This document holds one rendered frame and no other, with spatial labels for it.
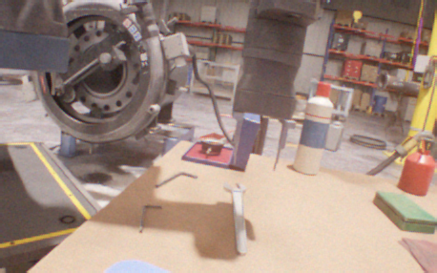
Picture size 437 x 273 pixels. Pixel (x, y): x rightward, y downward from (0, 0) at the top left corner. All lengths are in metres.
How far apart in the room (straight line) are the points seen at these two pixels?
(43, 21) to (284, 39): 0.38
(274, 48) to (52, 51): 0.36
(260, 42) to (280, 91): 0.06
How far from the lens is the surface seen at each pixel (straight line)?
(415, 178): 0.84
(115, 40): 1.45
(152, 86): 1.39
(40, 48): 0.54
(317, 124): 0.72
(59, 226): 0.69
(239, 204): 0.49
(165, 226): 0.40
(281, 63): 0.36
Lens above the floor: 0.68
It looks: 12 degrees down
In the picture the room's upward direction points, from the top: 9 degrees clockwise
